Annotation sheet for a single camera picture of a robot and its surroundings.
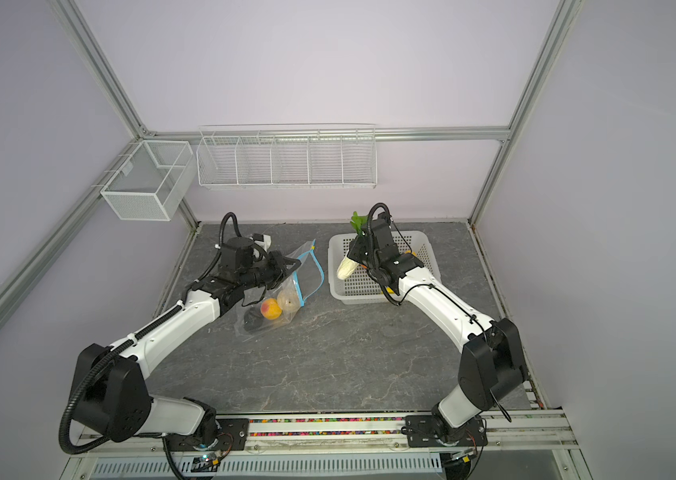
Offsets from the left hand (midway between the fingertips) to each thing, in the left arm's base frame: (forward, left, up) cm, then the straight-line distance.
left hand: (303, 265), depth 80 cm
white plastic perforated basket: (+1, -17, -16) cm, 23 cm away
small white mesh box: (+36, +51, +3) cm, 63 cm away
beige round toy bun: (-5, +6, -11) cm, 13 cm away
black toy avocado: (-7, +17, -18) cm, 25 cm away
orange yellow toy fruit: (-4, +12, -15) cm, 20 cm away
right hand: (+5, -14, +1) cm, 15 cm away
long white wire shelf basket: (+39, -6, +8) cm, 40 cm away
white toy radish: (-1, -12, -1) cm, 12 cm away
